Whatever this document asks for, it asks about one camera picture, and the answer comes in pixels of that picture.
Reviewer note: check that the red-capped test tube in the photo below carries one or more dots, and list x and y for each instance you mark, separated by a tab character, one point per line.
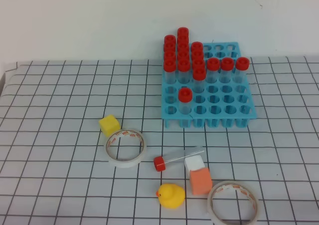
162	162

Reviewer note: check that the front red-capped rack tube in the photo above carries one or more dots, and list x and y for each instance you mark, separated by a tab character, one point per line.
185	98

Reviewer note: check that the red-capped tube column one front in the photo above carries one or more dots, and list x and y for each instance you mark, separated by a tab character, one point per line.
169	67

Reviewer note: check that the red-capped tube column one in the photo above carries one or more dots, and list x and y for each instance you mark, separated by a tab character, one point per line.
169	55
170	39
169	67
169	46

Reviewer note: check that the red-capped tube column three front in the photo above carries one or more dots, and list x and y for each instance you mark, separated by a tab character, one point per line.
199	75

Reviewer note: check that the red-capped tube column three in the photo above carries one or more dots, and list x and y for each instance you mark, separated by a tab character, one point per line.
199	75
196	46
197	55
198	63

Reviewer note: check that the red-capped tube column two front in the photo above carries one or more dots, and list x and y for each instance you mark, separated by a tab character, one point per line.
183	70

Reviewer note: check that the red-capped tube column two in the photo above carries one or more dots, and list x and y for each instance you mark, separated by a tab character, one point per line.
183	55
183	31
183	70
182	39
183	46

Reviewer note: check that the red-capped tube column one back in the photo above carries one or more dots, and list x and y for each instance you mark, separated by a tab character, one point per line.
170	39

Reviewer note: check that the blue test tube rack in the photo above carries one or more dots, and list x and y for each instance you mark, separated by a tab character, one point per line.
225	104

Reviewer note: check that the red-capped tube column four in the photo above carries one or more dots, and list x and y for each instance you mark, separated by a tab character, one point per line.
213	66

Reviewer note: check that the red-capped tube column three back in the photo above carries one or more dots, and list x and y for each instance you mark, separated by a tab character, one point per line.
196	46

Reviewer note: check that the red-capped tube column two back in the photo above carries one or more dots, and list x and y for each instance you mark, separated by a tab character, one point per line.
183	31

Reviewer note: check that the red-capped tube column five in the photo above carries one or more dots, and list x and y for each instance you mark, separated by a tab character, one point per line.
227	65

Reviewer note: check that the red-capped tube column six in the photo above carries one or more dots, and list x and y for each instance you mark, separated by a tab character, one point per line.
241	67

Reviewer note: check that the yellow foam cube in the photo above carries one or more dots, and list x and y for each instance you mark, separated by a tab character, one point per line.
109	125

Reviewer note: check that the white foam cube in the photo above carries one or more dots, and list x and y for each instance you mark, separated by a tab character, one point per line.
193	163

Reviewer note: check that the left white tape roll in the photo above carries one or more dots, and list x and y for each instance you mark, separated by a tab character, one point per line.
129	134

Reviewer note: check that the white tape roll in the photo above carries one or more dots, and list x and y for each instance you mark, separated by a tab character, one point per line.
217	214
129	134

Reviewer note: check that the orange foam cube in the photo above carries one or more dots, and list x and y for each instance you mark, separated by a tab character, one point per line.
201	182

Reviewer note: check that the yellow rubber duck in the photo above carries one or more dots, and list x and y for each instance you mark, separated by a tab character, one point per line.
170	196

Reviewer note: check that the right white tape roll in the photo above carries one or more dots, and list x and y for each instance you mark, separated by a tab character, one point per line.
217	214

